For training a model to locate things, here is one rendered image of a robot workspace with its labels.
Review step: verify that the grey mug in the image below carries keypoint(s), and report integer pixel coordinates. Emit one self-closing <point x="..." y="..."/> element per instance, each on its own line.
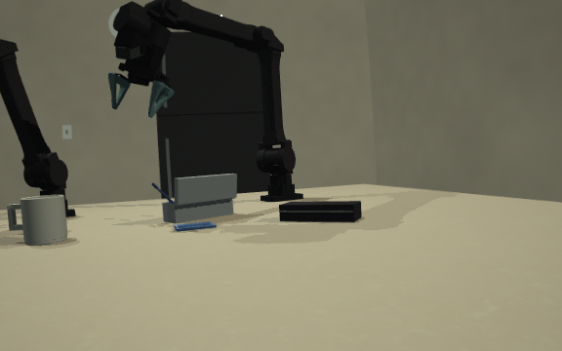
<point x="44" y="220"/>

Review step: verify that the dark blue glasses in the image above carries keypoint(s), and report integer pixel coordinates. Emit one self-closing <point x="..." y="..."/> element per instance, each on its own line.
<point x="156" y="187"/>

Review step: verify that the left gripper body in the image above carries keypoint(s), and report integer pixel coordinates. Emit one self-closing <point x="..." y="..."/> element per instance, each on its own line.
<point x="142" y="75"/>

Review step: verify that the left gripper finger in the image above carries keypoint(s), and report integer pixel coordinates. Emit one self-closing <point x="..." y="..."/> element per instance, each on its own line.
<point x="124" y="86"/>
<point x="166" y="94"/>

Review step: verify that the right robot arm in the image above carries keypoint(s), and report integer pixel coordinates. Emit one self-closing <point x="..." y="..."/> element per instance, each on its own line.
<point x="48" y="172"/>

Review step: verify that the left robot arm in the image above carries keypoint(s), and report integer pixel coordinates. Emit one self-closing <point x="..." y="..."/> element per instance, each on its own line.
<point x="143" y="22"/>

